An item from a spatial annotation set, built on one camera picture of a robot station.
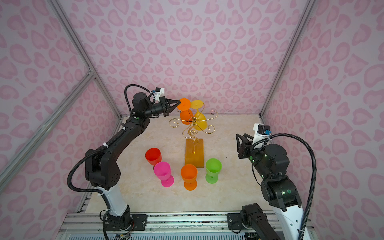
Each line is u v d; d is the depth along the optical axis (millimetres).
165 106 694
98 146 1008
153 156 796
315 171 418
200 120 759
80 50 823
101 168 483
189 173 763
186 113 853
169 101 738
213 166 819
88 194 857
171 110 740
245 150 528
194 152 975
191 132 819
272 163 411
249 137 599
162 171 831
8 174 503
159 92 755
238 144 594
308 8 693
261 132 489
